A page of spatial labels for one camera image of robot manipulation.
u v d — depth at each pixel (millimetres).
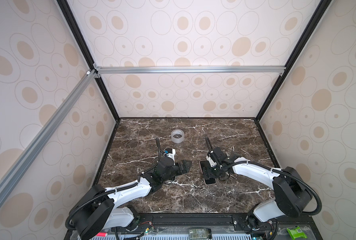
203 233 683
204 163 971
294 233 699
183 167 726
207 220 746
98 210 410
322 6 676
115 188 466
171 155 759
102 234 707
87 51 817
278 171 475
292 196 437
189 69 891
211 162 802
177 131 1091
